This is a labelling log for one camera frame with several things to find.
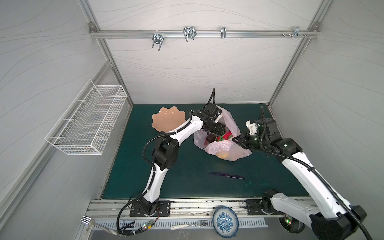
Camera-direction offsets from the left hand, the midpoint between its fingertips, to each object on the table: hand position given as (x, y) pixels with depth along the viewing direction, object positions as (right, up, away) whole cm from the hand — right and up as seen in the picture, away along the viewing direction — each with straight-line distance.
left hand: (222, 128), depth 90 cm
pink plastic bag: (0, -9, -20) cm, 22 cm away
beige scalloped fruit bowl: (-38, +6, +20) cm, 43 cm away
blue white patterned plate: (-2, -43, -21) cm, 48 cm away
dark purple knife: (+2, -27, -5) cm, 27 cm away
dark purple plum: (-7, -6, +4) cm, 10 cm away
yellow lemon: (-1, -15, -6) cm, 16 cm away
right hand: (+3, -2, -18) cm, 18 cm away
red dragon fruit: (+2, -5, 0) cm, 5 cm away
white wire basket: (-68, +2, -23) cm, 72 cm away
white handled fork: (-14, -44, -20) cm, 50 cm away
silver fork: (-66, -42, -22) cm, 82 cm away
